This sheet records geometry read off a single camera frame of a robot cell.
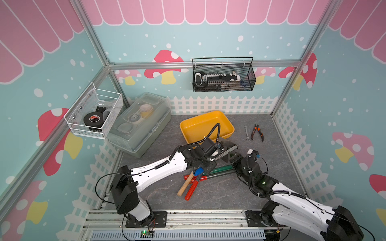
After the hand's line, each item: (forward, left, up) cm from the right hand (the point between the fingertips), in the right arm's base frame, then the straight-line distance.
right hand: (227, 154), depth 81 cm
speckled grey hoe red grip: (-13, +19, -11) cm, 26 cm away
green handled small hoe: (-2, +4, -14) cm, 15 cm away
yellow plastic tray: (+29, +18, -13) cm, 37 cm away
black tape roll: (+9, +65, +20) cm, 68 cm away
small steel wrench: (+22, -19, -15) cm, 33 cm away
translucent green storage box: (+23, +54, +3) cm, 59 cm away
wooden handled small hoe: (-17, +26, -10) cm, 32 cm away
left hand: (-6, +10, -1) cm, 11 cm away
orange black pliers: (+32, -28, -15) cm, 45 cm away
